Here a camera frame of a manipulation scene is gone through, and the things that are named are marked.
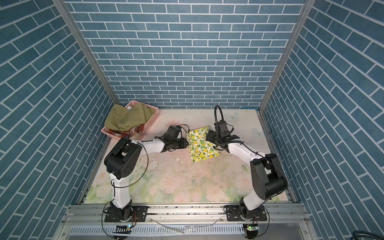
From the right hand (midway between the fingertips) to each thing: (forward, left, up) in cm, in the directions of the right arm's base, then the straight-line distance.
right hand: (208, 134), depth 93 cm
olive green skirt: (+12, +66, -3) cm, 67 cm away
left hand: (-2, +14, -9) cm, 17 cm away
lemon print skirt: (-5, +5, -9) cm, 12 cm away
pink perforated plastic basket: (+9, +43, -5) cm, 45 cm away
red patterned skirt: (-4, +46, +2) cm, 47 cm away
